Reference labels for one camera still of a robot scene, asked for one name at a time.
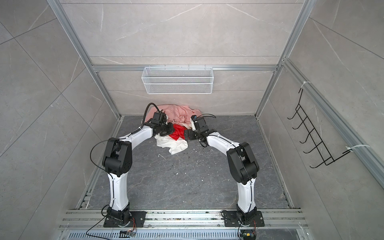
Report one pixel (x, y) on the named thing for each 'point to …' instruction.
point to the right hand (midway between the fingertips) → (190, 131)
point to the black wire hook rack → (326, 157)
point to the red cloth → (178, 131)
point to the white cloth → (175, 146)
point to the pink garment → (177, 114)
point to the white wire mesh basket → (177, 80)
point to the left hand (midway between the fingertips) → (175, 126)
